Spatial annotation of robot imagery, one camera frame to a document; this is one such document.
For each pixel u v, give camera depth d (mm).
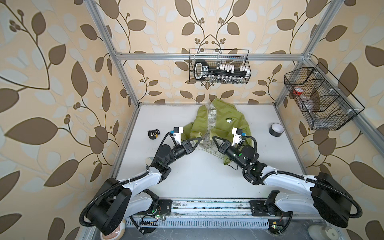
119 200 419
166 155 608
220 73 845
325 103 735
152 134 990
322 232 608
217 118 1031
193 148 706
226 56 897
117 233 656
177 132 709
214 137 734
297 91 806
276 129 1042
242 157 587
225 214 737
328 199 411
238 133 688
